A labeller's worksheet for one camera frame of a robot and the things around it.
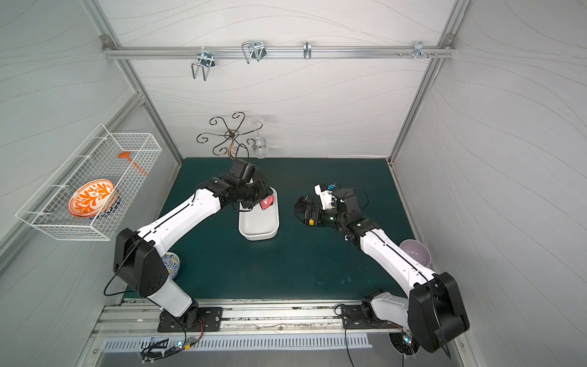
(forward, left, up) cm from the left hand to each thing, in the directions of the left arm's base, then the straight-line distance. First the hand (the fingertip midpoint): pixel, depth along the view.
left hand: (272, 194), depth 82 cm
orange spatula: (+7, +51, +13) cm, 53 cm away
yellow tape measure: (+1, -16, -22) cm, 27 cm away
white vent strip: (-44, +28, -20) cm, 56 cm away
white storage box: (-1, +8, -20) cm, 22 cm away
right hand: (-6, -11, -1) cm, 12 cm away
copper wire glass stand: (+19, +17, +9) cm, 27 cm away
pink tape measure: (-3, +2, -1) cm, 4 cm away
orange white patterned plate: (-13, +49, +15) cm, 53 cm away
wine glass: (+22, +7, +3) cm, 24 cm away
